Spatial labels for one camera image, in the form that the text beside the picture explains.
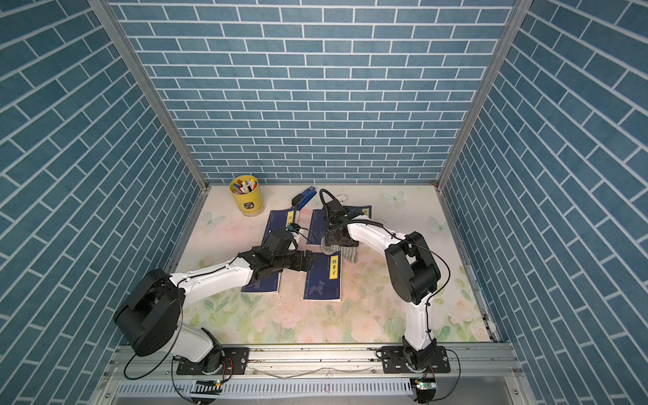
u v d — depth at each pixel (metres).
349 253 0.94
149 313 0.43
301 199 1.11
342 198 1.12
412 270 0.51
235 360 0.74
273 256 0.67
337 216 0.75
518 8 0.70
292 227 0.80
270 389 0.77
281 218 1.07
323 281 0.89
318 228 1.05
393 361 0.73
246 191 1.04
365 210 1.10
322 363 0.75
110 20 0.71
